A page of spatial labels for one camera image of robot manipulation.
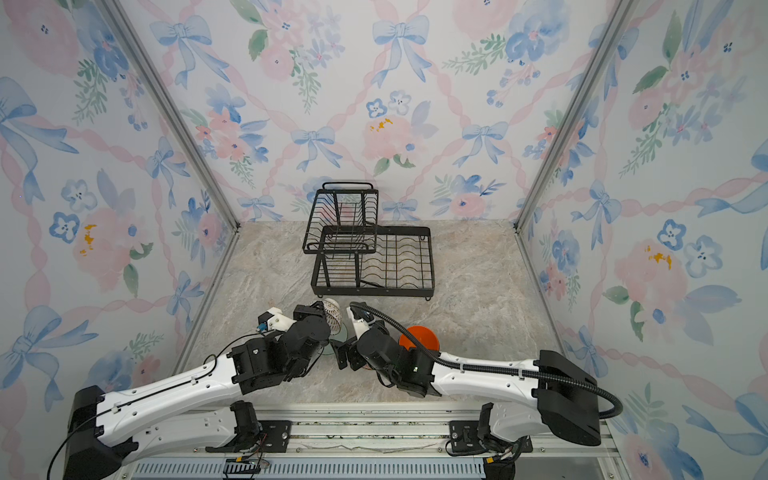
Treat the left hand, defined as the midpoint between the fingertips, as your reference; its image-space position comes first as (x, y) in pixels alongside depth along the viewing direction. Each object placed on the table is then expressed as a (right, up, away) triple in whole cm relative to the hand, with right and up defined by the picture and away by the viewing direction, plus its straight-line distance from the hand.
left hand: (330, 298), depth 72 cm
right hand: (+3, -9, +3) cm, 10 cm away
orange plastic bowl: (+24, -12, +13) cm, 31 cm away
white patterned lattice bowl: (+1, -4, +1) cm, 4 cm away
